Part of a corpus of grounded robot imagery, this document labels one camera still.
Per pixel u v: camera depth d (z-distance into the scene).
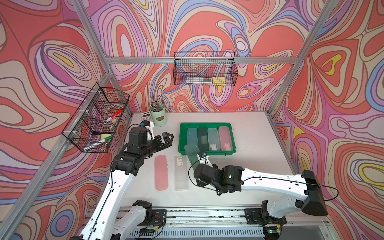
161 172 0.89
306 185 0.41
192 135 1.05
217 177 0.52
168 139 0.62
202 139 1.02
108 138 0.72
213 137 1.03
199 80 0.82
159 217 0.72
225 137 0.99
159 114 1.05
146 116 1.17
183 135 1.06
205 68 0.96
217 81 0.91
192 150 0.75
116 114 0.76
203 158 0.62
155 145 0.61
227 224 0.73
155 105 1.02
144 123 0.62
